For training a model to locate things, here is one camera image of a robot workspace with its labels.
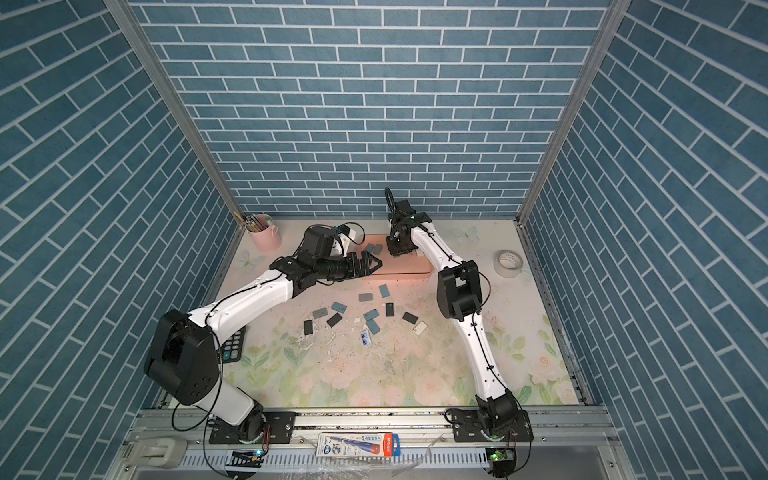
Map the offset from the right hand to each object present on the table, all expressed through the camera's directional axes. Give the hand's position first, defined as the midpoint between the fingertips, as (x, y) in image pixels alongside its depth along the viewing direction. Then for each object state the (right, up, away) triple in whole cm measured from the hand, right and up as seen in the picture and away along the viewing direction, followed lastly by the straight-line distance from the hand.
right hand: (398, 250), depth 106 cm
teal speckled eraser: (-19, -19, -10) cm, 29 cm away
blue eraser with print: (-8, -20, -12) cm, 25 cm away
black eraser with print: (-3, -19, -12) cm, 22 cm away
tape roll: (+40, -5, +1) cm, 40 cm away
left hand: (-5, -5, -24) cm, 25 cm away
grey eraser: (-11, -16, -7) cm, 21 cm away
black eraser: (+4, -21, -12) cm, 25 cm away
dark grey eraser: (-20, -22, -13) cm, 33 cm away
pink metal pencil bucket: (-46, +5, -4) cm, 47 cm away
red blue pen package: (-9, -46, -35) cm, 59 cm away
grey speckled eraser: (-25, -20, -13) cm, 34 cm away
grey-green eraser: (-8, 0, +5) cm, 10 cm away
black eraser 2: (-28, -24, -15) cm, 39 cm away
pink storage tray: (+4, -5, +1) cm, 7 cm away
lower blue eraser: (-8, -24, -15) cm, 29 cm away
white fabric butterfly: (+30, +6, +13) cm, 33 cm away
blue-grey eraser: (-11, +1, +6) cm, 12 cm away
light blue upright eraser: (-5, -14, -6) cm, 16 cm away
